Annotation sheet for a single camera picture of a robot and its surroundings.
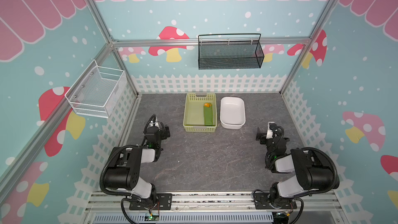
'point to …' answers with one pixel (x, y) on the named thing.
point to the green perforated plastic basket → (193, 120)
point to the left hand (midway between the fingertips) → (160, 128)
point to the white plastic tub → (232, 112)
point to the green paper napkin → (208, 115)
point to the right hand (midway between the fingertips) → (267, 127)
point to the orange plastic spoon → (207, 104)
